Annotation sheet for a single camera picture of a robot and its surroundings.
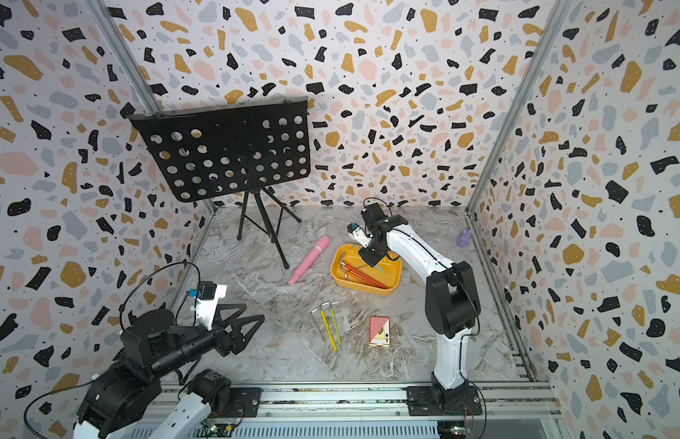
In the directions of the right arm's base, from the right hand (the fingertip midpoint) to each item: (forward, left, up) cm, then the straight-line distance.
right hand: (370, 255), depth 93 cm
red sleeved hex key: (-2, +2, -10) cm, 10 cm away
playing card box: (-22, -3, -10) cm, 24 cm away
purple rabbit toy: (+15, -38, -8) cm, 41 cm away
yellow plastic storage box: (0, -7, -11) cm, 13 cm away
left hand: (-29, +26, +17) cm, 43 cm away
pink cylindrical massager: (+11, +19, -8) cm, 23 cm away
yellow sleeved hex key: (-24, +12, -11) cm, 29 cm away
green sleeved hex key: (-20, +11, -10) cm, 25 cm away
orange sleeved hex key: (-1, +6, -11) cm, 12 cm away
